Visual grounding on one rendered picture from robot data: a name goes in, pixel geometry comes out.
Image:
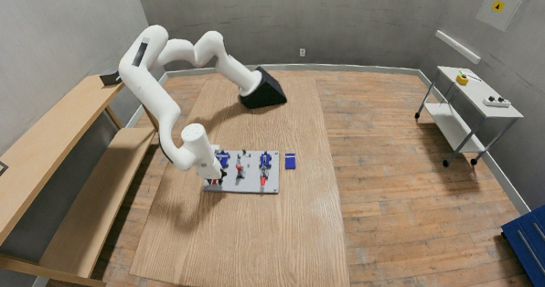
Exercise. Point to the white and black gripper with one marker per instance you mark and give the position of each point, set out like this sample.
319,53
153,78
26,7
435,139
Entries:
212,171

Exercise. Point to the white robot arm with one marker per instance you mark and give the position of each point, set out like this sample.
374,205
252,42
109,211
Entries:
134,70

